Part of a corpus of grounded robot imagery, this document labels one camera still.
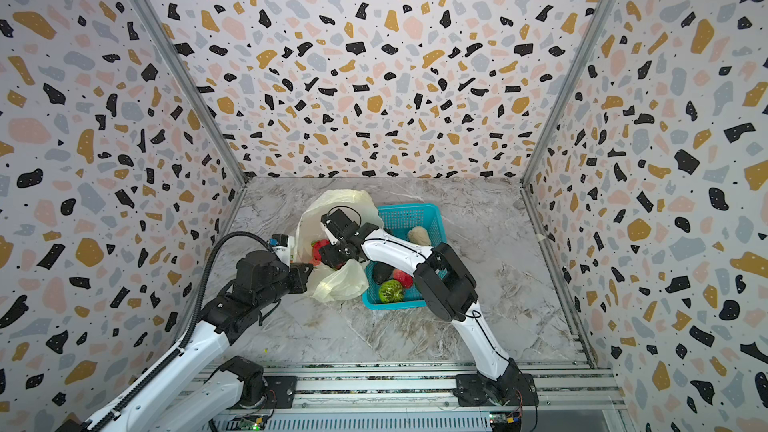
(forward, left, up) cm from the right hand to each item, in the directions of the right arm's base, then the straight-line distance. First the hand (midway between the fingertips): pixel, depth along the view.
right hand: (325, 248), depth 91 cm
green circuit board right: (-41, -48, -10) cm, 64 cm away
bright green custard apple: (-12, -21, -2) cm, 24 cm away
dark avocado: (-6, -18, -4) cm, 19 cm away
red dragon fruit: (+2, +3, -2) cm, 5 cm away
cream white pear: (+7, -29, -3) cm, 30 cm away
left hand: (-9, 0, +9) cm, 13 cm away
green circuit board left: (-43, +11, -8) cm, 45 cm away
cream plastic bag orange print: (-20, -8, +19) cm, 28 cm away
